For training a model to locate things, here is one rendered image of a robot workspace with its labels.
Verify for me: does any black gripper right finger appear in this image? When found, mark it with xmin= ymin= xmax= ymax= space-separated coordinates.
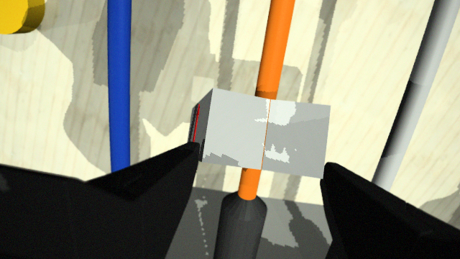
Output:
xmin=320 ymin=162 xmax=460 ymax=259

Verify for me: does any yellow cylinder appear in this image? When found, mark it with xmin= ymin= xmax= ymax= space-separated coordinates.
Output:
xmin=0 ymin=0 xmax=45 ymax=35

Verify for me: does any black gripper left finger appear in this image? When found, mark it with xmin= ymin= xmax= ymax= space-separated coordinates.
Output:
xmin=0 ymin=142 xmax=200 ymax=259

